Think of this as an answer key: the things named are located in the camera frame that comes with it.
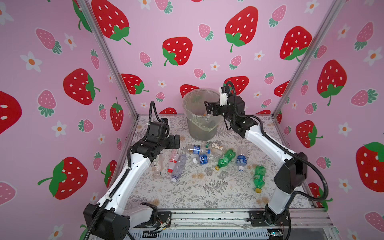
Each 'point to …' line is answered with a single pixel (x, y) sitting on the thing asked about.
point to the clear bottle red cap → (174, 156)
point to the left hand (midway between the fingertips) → (171, 137)
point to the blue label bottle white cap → (241, 158)
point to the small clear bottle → (157, 167)
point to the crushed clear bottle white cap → (179, 167)
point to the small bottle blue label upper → (196, 149)
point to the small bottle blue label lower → (207, 159)
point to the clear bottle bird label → (217, 149)
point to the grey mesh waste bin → (198, 134)
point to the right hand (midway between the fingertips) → (212, 99)
